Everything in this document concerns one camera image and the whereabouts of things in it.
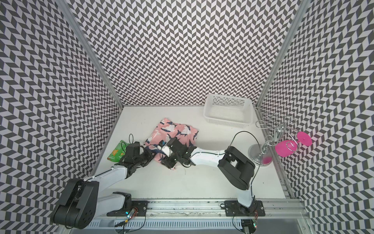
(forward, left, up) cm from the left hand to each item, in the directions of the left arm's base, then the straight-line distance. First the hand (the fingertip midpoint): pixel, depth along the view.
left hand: (156, 153), depth 90 cm
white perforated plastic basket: (+35, -55, 0) cm, 65 cm away
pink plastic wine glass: (-10, -65, +25) cm, 70 cm away
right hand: (-6, -7, +2) cm, 9 cm away
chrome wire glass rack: (-2, -64, 0) cm, 64 cm away
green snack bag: (0, +23, +1) cm, 23 cm away
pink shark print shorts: (+18, -4, -1) cm, 19 cm away
